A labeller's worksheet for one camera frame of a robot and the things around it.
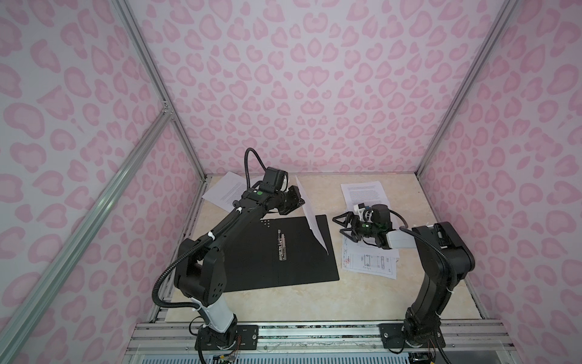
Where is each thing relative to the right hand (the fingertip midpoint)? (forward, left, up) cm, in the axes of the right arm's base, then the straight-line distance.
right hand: (339, 223), depth 92 cm
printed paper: (+22, -17, -7) cm, 29 cm away
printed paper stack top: (+7, +10, -8) cm, 15 cm away
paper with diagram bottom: (-11, -9, -8) cm, 16 cm away
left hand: (+2, +13, +14) cm, 19 cm away
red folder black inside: (-9, +24, -7) cm, 27 cm away
